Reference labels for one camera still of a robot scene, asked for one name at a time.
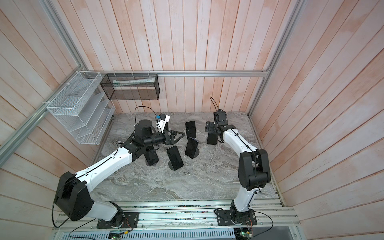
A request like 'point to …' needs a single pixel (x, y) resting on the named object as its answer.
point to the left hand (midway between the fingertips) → (180, 137)
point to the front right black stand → (196, 153)
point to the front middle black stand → (170, 165)
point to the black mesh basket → (131, 86)
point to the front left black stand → (148, 164)
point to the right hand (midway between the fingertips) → (213, 125)
